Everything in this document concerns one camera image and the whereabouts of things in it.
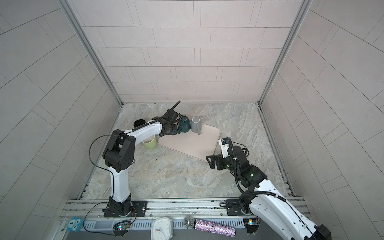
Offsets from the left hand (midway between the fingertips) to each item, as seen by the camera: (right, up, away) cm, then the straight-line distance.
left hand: (176, 127), depth 98 cm
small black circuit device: (+40, -42, -30) cm, 65 cm away
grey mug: (+13, +2, -4) cm, 14 cm away
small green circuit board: (-18, -40, -34) cm, 56 cm away
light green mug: (-12, -7, -15) cm, 20 cm away
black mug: (-23, +4, -4) cm, 24 cm away
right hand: (+22, -13, -22) cm, 34 cm away
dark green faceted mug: (+6, +1, -3) cm, 7 cm away
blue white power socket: (-39, -40, -33) cm, 65 cm away
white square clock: (-1, -40, -35) cm, 53 cm away
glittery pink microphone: (+11, -38, -34) cm, 52 cm away
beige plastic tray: (+15, -12, -4) cm, 19 cm away
